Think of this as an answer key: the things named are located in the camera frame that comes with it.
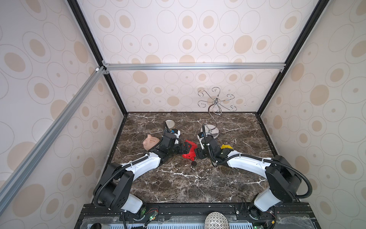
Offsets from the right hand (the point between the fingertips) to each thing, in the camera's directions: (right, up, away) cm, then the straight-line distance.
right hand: (204, 146), depth 90 cm
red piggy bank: (-8, -4, -4) cm, 10 cm away
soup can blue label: (-23, +15, +10) cm, 29 cm away
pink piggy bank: (-34, +3, 0) cm, 35 cm away
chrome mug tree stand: (+7, +27, -7) cm, 29 cm away
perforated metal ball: (+4, -34, -19) cm, 39 cm away
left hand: (-9, +1, -4) cm, 10 cm away
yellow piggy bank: (+14, 0, 0) cm, 14 cm away
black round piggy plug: (-7, -11, +2) cm, 13 cm away
